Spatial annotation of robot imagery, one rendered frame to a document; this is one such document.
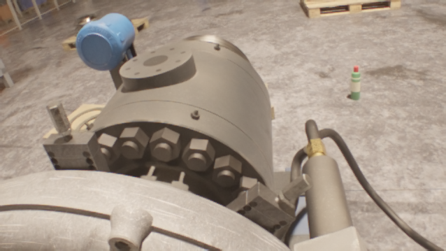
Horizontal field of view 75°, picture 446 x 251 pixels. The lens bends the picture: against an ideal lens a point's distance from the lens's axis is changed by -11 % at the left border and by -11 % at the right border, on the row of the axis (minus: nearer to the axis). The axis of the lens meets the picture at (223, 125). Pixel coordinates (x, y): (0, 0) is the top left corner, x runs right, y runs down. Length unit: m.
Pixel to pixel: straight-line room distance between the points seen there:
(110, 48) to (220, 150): 0.53
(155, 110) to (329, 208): 0.43
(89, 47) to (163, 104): 0.43
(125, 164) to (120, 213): 0.43
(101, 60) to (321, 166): 0.77
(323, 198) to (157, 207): 0.29
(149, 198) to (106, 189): 0.06
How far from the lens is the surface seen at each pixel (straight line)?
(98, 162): 0.49
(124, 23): 1.17
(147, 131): 0.73
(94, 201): 0.43
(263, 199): 0.46
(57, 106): 0.46
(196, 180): 0.78
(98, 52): 1.10
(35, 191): 0.48
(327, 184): 0.60
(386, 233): 1.56
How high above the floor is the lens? 1.23
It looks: 33 degrees down
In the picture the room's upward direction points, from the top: 12 degrees counter-clockwise
